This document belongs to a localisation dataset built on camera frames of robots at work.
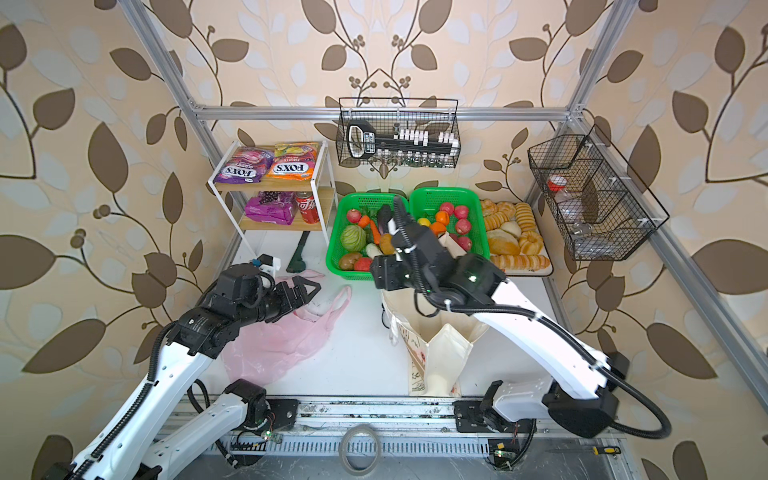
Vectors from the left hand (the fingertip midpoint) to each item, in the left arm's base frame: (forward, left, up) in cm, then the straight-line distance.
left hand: (312, 291), depth 71 cm
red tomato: (+20, -9, -17) cm, 28 cm away
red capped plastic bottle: (+30, -64, +10) cm, 71 cm away
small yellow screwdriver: (-27, -71, -22) cm, 79 cm away
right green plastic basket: (+52, -30, -20) cm, 64 cm away
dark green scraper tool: (+23, +15, -22) cm, 35 cm away
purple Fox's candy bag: (+33, +24, +11) cm, 42 cm away
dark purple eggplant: (+41, -15, -16) cm, 46 cm away
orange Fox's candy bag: (+35, +10, +12) cm, 38 cm away
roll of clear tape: (-25, -12, -25) cm, 37 cm away
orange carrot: (+42, -7, -20) cm, 47 cm away
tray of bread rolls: (+32, -62, -19) cm, 72 cm away
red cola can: (+28, +7, 0) cm, 29 cm away
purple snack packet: (+30, +19, -2) cm, 36 cm away
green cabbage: (+29, -5, -16) cm, 34 cm away
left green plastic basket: (+49, -4, -17) cm, 52 cm away
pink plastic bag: (-6, +15, -23) cm, 28 cm away
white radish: (+26, -12, -18) cm, 34 cm away
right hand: (+1, -18, +9) cm, 20 cm away
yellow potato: (+27, -16, -16) cm, 35 cm away
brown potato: (+21, -3, -18) cm, 28 cm away
